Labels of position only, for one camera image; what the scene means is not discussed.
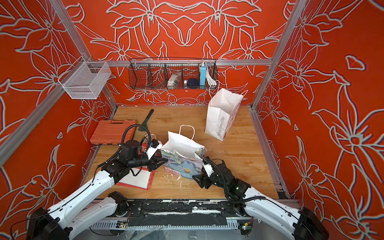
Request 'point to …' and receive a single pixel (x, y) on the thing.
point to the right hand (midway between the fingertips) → (194, 174)
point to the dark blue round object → (193, 83)
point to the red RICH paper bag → (138, 178)
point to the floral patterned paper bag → (184, 156)
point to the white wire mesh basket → (85, 80)
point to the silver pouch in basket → (174, 81)
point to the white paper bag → (222, 109)
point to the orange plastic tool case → (114, 132)
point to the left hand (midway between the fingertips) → (165, 156)
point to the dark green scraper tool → (145, 123)
